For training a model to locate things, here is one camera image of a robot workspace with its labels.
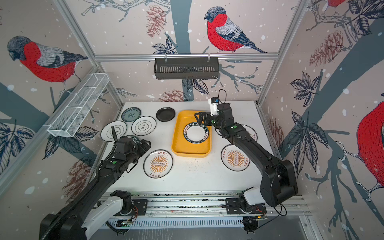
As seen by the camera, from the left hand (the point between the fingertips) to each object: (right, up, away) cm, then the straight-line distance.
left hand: (149, 143), depth 84 cm
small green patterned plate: (-24, +17, +30) cm, 42 cm away
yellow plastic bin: (+16, -5, +14) cm, 22 cm away
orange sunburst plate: (+3, -13, +4) cm, 14 cm away
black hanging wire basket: (+22, +50, +20) cm, 58 cm away
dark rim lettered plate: (+27, +3, +17) cm, 32 cm away
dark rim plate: (-13, 0, +12) cm, 18 cm away
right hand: (+30, +18, -2) cm, 35 cm away
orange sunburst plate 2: (+50, -11, +6) cm, 52 cm away
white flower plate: (-12, +9, +23) cm, 27 cm away
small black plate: (+3, +17, +28) cm, 33 cm away
